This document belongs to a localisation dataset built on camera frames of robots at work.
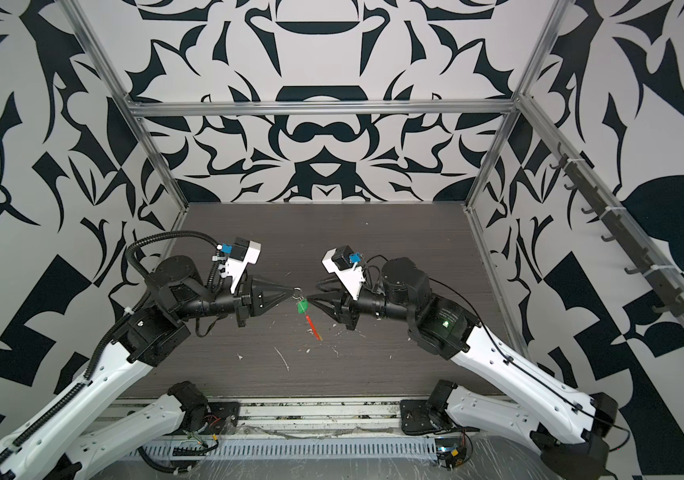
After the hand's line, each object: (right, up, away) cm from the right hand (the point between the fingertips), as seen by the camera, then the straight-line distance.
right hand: (315, 292), depth 57 cm
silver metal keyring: (-2, 0, -1) cm, 3 cm away
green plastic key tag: (-3, -3, +2) cm, 5 cm away
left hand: (-4, +1, -2) cm, 4 cm away
